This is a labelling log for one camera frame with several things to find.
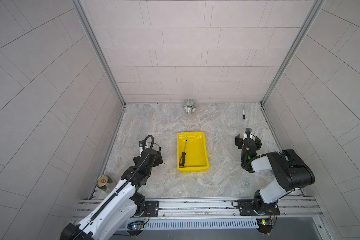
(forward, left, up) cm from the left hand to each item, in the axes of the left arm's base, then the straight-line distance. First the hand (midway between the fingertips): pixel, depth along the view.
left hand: (156, 152), depth 83 cm
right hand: (+13, -55, -2) cm, 56 cm away
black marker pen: (+31, -59, -7) cm, 67 cm away
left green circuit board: (-34, +4, -2) cm, 34 cm away
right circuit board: (-32, -54, -7) cm, 63 cm away
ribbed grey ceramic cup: (+38, -19, -3) cm, 42 cm away
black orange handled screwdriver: (-3, -15, -4) cm, 16 cm away
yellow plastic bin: (-1, -23, -5) cm, 23 cm away
